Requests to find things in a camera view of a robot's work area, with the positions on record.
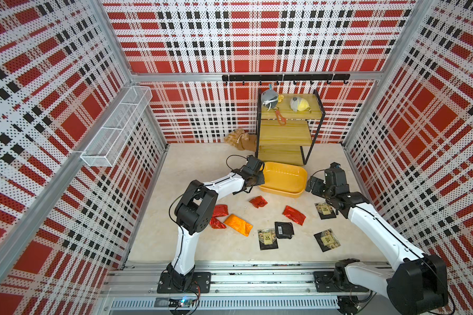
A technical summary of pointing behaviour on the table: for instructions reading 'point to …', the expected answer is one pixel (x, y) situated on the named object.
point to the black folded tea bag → (284, 230)
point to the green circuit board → (175, 302)
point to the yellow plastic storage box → (284, 179)
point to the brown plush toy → (242, 140)
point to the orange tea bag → (239, 225)
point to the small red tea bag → (258, 201)
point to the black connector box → (349, 304)
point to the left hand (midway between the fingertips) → (262, 177)
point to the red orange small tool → (281, 120)
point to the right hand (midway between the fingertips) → (319, 184)
